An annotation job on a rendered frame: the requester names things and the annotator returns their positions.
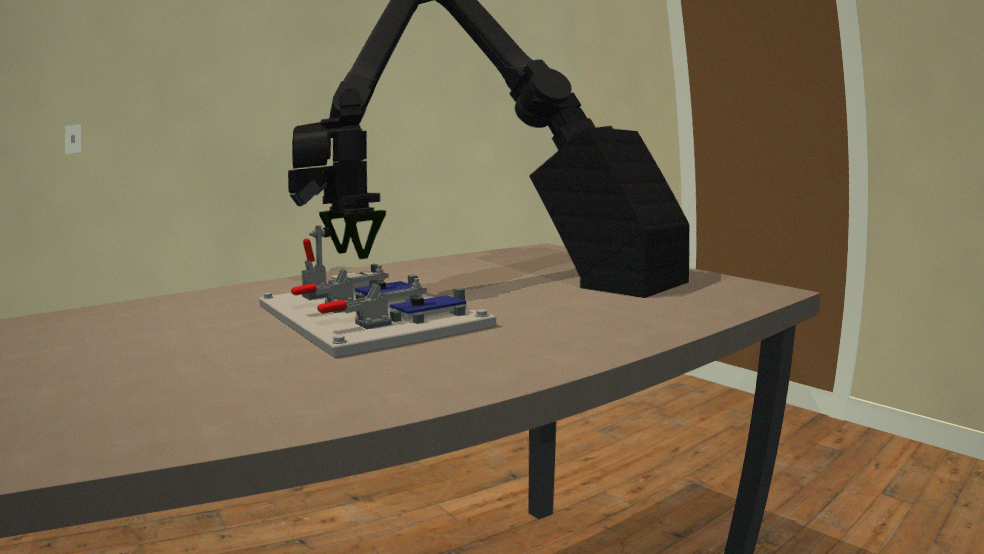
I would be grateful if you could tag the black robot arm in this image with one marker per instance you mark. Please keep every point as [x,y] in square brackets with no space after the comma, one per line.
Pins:
[528,79]

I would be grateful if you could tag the cream rectangular block with slot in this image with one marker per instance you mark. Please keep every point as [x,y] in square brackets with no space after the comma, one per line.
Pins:
[357,285]

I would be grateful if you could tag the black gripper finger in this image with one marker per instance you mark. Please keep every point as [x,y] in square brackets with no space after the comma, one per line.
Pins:
[351,220]
[326,218]

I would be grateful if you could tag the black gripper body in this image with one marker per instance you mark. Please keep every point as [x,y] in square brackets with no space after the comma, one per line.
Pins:
[345,204]

